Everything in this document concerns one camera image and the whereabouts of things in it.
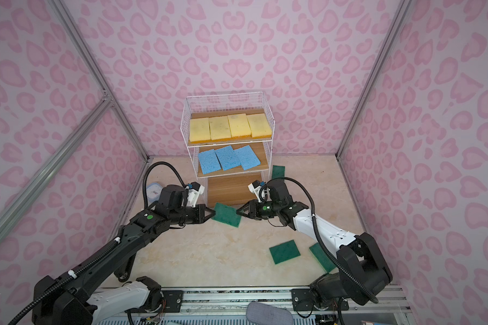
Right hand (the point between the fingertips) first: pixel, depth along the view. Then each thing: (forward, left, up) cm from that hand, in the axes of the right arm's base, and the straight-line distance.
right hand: (241, 213), depth 77 cm
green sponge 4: (+32, -17, -14) cm, 39 cm away
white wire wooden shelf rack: (+24, +8, -17) cm, 30 cm away
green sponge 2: (-8, -17, -17) cm, 26 cm away
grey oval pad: (-30, -7, -14) cm, 34 cm away
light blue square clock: (+19, +46, -13) cm, 52 cm away
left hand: (0, +9, +1) cm, 9 cm away
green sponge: (-1, +5, 0) cm, 5 cm away
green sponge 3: (-13, -33, -16) cm, 39 cm away
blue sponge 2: (+19, +14, +8) cm, 25 cm away
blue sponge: (+21, +6, +9) cm, 23 cm away
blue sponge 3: (+21, -2, +9) cm, 23 cm away
